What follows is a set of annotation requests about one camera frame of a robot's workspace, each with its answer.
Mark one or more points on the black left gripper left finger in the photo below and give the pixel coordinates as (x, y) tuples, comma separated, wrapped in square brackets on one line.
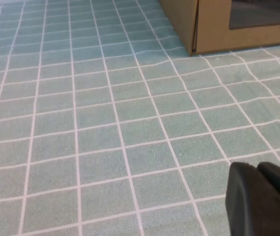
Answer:
[(252, 203)]

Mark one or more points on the lower brown cardboard shoebox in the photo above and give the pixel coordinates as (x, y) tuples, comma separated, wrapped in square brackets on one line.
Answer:
[(208, 26)]

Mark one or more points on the cyan checkered tablecloth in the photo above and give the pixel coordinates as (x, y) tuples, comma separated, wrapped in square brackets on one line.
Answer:
[(109, 128)]

